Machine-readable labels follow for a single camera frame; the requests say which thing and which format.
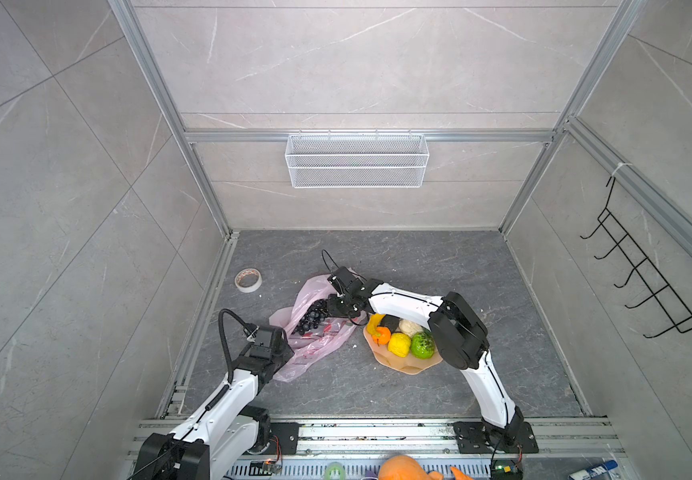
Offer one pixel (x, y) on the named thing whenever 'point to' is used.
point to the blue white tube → (590, 472)
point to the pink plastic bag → (320, 345)
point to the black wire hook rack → (677, 313)
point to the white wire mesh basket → (357, 161)
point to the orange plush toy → (403, 467)
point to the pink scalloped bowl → (409, 350)
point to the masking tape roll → (248, 280)
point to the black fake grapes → (315, 314)
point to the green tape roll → (335, 465)
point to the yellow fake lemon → (399, 344)
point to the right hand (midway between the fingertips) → (329, 309)
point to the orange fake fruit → (383, 337)
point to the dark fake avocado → (391, 322)
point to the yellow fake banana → (373, 322)
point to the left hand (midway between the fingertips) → (284, 342)
